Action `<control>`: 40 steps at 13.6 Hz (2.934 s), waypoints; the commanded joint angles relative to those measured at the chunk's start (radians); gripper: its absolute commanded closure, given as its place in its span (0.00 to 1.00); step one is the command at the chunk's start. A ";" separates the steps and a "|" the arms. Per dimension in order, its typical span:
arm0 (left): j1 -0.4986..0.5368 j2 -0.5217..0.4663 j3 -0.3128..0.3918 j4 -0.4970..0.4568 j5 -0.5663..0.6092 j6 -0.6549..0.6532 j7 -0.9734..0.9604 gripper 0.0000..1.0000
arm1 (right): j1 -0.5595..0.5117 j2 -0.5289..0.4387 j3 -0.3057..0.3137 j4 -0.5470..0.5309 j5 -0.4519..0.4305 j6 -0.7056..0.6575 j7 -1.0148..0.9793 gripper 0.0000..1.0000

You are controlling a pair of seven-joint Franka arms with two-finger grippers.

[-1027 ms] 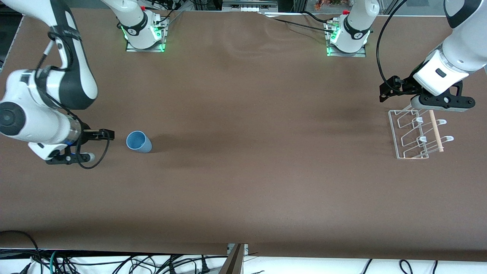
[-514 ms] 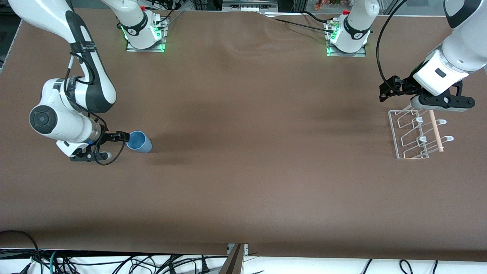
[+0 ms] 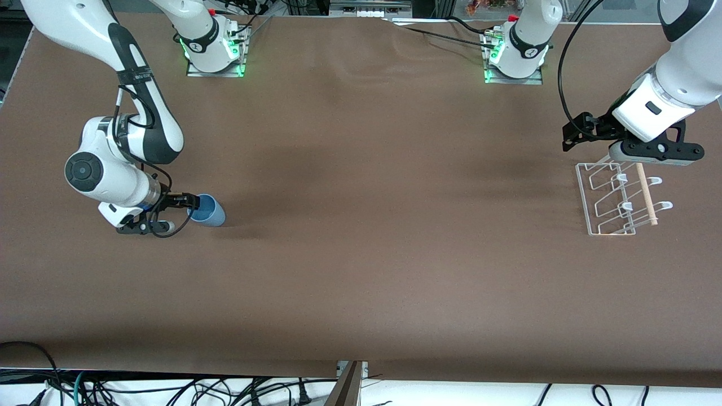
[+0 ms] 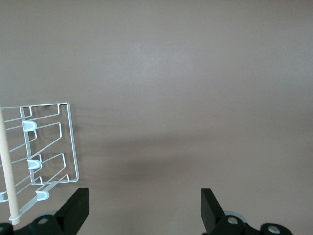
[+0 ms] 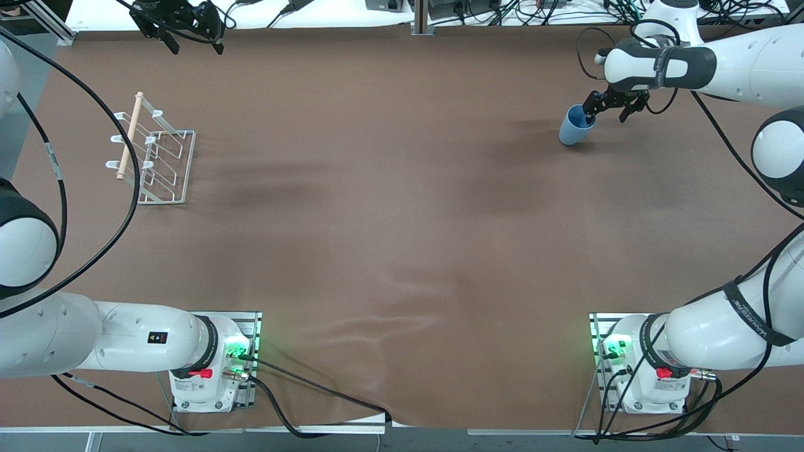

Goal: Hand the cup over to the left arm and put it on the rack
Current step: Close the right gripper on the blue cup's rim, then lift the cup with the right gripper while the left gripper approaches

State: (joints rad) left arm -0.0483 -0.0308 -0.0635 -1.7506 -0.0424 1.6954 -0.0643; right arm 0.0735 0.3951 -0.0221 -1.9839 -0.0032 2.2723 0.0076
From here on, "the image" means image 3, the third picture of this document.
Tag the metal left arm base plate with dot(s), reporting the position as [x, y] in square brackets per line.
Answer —
[524, 80]

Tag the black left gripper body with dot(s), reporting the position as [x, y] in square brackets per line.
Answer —
[601, 127]

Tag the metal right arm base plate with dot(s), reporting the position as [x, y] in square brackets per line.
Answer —
[225, 74]

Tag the brown angled post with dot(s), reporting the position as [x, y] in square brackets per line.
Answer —
[345, 389]

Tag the silver metal bracket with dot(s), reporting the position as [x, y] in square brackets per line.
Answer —
[364, 369]

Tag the blue plastic cup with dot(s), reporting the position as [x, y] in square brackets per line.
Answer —
[213, 217]

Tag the orange red item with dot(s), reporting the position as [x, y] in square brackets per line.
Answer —
[485, 5]

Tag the white power strip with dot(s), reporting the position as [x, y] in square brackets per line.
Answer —
[369, 12]

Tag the brown table cover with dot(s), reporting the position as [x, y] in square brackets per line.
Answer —
[361, 254]

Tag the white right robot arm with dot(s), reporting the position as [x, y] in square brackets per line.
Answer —
[113, 175]

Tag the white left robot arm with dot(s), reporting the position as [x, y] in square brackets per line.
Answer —
[688, 73]

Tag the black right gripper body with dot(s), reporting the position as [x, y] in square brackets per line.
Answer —
[167, 201]

